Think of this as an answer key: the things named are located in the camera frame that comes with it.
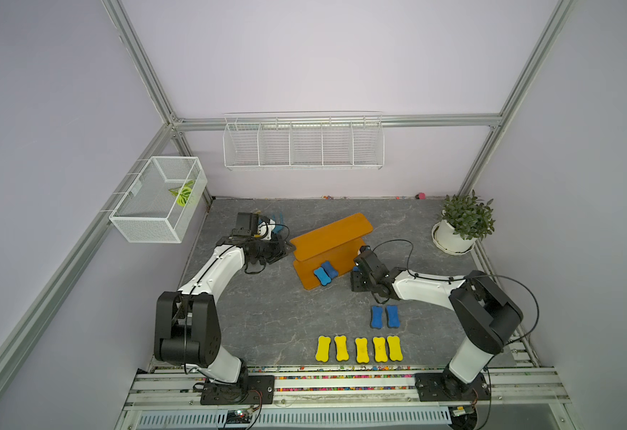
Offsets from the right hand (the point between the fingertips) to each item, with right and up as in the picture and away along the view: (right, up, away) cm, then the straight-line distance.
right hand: (355, 276), depth 94 cm
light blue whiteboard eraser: (-12, +1, 0) cm, 12 cm away
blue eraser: (-9, +2, +2) cm, 9 cm away
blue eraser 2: (+6, -13, -8) cm, 16 cm away
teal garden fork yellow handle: (-31, +18, +18) cm, 40 cm away
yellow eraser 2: (-6, -18, -15) cm, 25 cm away
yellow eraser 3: (0, -19, -15) cm, 24 cm away
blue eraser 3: (+11, -10, -8) cm, 17 cm away
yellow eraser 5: (+10, -18, -15) cm, 26 cm away
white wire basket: (-61, +25, -14) cm, 67 cm away
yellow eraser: (-12, -19, -15) cm, 27 cm away
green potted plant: (+37, +22, -7) cm, 43 cm away
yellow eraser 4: (+6, -20, -15) cm, 26 cm away
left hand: (-21, +10, -8) cm, 25 cm away
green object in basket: (-54, +28, -13) cm, 63 cm away
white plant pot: (+34, +12, +2) cm, 36 cm away
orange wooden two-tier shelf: (-7, +12, -5) cm, 15 cm away
